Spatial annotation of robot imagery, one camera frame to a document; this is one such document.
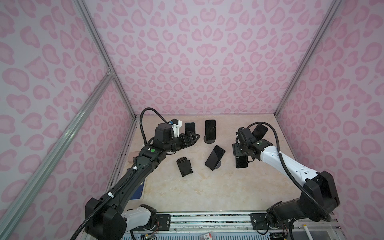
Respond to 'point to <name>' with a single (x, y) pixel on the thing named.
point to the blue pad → (138, 193)
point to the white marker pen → (307, 232)
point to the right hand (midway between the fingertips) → (240, 147)
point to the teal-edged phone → (214, 157)
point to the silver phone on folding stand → (189, 126)
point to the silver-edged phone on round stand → (210, 129)
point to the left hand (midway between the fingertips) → (195, 136)
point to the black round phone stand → (208, 141)
